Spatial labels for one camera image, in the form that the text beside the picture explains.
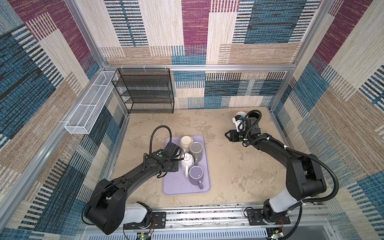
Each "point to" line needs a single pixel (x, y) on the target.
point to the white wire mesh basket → (86, 116)
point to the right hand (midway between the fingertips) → (228, 135)
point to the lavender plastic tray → (176, 183)
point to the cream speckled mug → (185, 141)
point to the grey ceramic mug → (195, 149)
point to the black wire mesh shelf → (145, 90)
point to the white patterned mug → (187, 162)
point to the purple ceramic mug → (195, 176)
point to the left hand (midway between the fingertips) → (173, 163)
